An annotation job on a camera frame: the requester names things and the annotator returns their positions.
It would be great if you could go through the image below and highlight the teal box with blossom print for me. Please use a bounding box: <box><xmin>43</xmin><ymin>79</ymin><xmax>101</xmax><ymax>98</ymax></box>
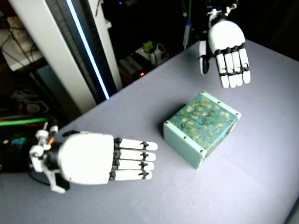
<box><xmin>160</xmin><ymin>89</ymin><xmax>246</xmax><ymax>172</ymax></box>

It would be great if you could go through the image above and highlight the black device with red light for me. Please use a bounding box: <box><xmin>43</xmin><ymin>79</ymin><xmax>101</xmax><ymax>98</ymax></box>
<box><xmin>117</xmin><ymin>52</ymin><xmax>155</xmax><ymax>83</ymax></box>

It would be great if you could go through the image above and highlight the white power strip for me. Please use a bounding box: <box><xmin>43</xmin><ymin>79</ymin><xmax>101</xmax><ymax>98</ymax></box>
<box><xmin>134</xmin><ymin>42</ymin><xmax>170</xmax><ymax>68</ymax></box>

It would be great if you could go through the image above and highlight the green plug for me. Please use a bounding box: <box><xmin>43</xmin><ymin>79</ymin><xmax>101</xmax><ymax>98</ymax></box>
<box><xmin>142</xmin><ymin>40</ymin><xmax>154</xmax><ymax>54</ymax></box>

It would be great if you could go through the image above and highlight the grey table cloth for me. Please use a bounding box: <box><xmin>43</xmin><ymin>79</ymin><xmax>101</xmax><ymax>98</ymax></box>
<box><xmin>0</xmin><ymin>33</ymin><xmax>299</xmax><ymax>224</ymax></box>

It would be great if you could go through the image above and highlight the white column with blue light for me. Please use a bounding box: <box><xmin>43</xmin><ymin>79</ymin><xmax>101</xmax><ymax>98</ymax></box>
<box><xmin>7</xmin><ymin>0</ymin><xmax>125</xmax><ymax>113</ymax></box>

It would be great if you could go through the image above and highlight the hanging cable with white plug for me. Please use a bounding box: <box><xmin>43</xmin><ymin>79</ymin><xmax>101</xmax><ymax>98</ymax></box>
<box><xmin>180</xmin><ymin>0</ymin><xmax>200</xmax><ymax>50</ymax></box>

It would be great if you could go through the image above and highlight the white adapter with cables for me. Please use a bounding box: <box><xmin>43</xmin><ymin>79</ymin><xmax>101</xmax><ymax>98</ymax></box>
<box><xmin>9</xmin><ymin>87</ymin><xmax>50</xmax><ymax>116</ymax></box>

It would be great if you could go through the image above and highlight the white shelf with cables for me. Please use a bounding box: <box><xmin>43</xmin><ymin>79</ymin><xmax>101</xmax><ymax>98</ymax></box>
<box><xmin>0</xmin><ymin>0</ymin><xmax>45</xmax><ymax>73</ymax></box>

